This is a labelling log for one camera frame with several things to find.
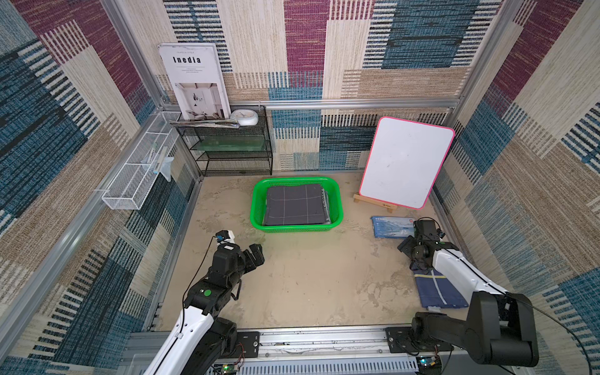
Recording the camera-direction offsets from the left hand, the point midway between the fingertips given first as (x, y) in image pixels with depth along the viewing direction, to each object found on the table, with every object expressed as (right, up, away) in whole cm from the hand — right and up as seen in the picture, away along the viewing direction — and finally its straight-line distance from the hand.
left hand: (251, 249), depth 79 cm
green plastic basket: (-2, +17, +23) cm, 28 cm away
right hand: (+58, -2, +10) cm, 59 cm away
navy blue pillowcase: (+64, -15, +4) cm, 66 cm away
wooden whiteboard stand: (+42, +17, +25) cm, 52 cm away
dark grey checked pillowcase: (+12, +14, +22) cm, 29 cm away
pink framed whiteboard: (+58, +31, +15) cm, 67 cm away
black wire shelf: (-8, +38, +14) cm, 41 cm away
